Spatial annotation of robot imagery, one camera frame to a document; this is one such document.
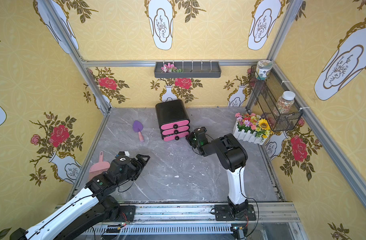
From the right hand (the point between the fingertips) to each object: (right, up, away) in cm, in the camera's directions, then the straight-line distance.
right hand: (189, 132), depth 104 cm
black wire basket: (+48, +23, -14) cm, 55 cm away
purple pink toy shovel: (-38, +3, +7) cm, 39 cm away
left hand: (-25, -13, -24) cm, 37 cm away
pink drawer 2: (-9, -3, -4) cm, 10 cm away
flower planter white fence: (+36, +4, -14) cm, 39 cm away
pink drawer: (-9, +5, -12) cm, 17 cm away
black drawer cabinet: (-10, +9, -13) cm, 19 cm away
